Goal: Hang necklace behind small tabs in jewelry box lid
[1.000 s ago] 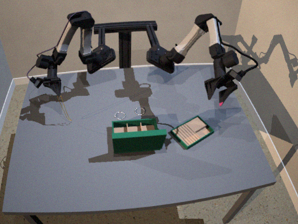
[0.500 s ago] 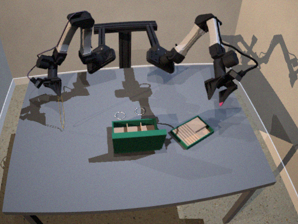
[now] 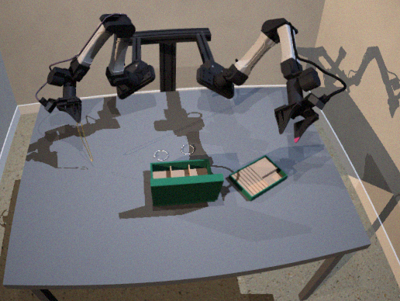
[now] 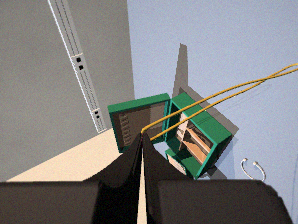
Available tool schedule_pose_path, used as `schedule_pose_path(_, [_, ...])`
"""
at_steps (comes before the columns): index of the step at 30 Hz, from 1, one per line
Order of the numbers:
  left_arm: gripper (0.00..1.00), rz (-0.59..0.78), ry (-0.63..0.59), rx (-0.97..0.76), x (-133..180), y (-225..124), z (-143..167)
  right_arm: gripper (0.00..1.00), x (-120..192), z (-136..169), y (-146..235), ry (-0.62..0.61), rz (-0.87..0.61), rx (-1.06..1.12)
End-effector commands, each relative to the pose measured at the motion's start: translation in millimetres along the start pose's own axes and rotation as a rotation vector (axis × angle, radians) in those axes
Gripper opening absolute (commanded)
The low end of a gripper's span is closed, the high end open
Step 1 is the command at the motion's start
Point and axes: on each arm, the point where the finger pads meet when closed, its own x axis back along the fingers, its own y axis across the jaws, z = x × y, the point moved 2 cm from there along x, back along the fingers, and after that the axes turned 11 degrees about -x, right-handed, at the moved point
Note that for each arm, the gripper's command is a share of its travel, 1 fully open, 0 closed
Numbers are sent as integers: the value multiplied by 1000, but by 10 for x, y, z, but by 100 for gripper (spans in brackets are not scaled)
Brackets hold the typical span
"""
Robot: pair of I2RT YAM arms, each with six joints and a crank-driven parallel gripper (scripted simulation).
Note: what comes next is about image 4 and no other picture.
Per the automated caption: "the gold chain necklace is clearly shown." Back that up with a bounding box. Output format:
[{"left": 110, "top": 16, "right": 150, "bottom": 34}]
[{"left": 141, "top": 63, "right": 298, "bottom": 141}]

